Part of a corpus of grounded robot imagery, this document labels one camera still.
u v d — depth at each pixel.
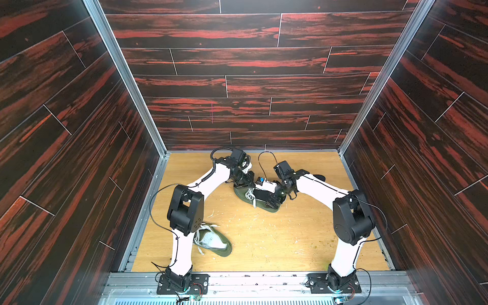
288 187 0.71
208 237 0.84
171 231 0.55
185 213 0.53
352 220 0.49
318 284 0.73
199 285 0.73
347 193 0.53
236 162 0.76
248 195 0.89
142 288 0.73
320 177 1.09
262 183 0.82
